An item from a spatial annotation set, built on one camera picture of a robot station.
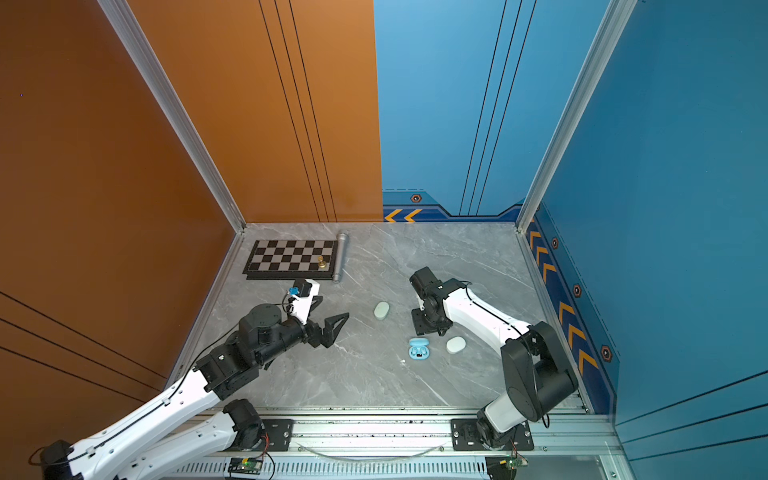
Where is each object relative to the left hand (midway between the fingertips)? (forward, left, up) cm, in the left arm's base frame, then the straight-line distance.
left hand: (336, 305), depth 71 cm
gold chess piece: (+27, +11, -18) cm, 34 cm away
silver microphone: (+38, +6, -21) cm, 44 cm away
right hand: (+3, -22, -18) cm, 29 cm away
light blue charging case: (-2, -22, -22) cm, 31 cm away
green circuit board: (-30, +21, -26) cm, 45 cm away
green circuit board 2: (-28, -43, -22) cm, 56 cm away
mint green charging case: (+11, -10, -21) cm, 26 cm away
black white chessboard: (+29, +23, -20) cm, 42 cm away
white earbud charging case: (-1, -32, -20) cm, 38 cm away
